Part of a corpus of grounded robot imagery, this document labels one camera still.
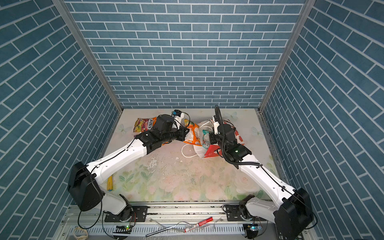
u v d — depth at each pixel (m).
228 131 0.56
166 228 0.69
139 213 0.74
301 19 0.75
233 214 0.73
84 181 0.40
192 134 0.79
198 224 0.70
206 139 0.91
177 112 0.69
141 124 1.06
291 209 0.38
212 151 0.82
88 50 0.86
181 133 0.68
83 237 0.67
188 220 0.74
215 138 0.69
